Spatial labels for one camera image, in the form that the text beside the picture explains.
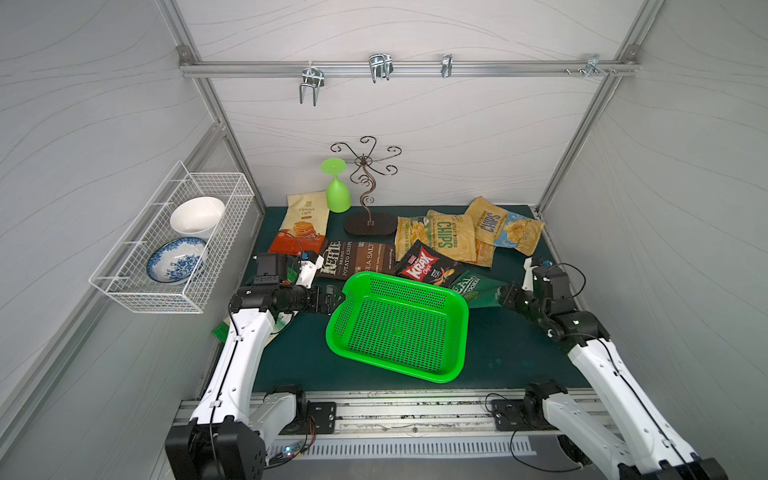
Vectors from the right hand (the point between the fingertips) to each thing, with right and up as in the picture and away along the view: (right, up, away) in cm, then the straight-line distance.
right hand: (504, 285), depth 79 cm
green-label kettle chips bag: (-9, +14, +29) cm, 33 cm away
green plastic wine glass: (-48, +26, +16) cm, 57 cm away
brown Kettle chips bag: (-49, +5, +26) cm, 55 cm away
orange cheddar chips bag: (-64, +17, +35) cm, 75 cm away
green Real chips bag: (-2, -4, +14) cm, 15 cm away
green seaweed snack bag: (-64, -12, +12) cm, 66 cm away
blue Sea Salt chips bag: (+12, +17, +33) cm, 39 cm away
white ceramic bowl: (-78, +18, -7) cm, 80 cm away
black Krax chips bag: (-20, +4, +23) cm, 31 cm away
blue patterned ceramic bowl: (-78, +8, -14) cm, 80 cm away
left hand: (-47, -2, -2) cm, 47 cm away
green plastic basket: (-25, -14, +10) cm, 30 cm away
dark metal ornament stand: (-38, +18, +36) cm, 55 cm away
